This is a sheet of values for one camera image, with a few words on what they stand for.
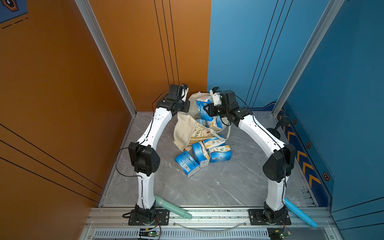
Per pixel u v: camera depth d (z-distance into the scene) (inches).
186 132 34.2
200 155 34.2
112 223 28.6
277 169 19.4
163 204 29.7
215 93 28.6
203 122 36.3
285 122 31.4
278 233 27.4
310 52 33.5
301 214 28.3
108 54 34.1
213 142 36.0
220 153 34.4
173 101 26.1
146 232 28.5
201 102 31.9
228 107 25.0
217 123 34.7
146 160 20.7
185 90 27.6
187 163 33.4
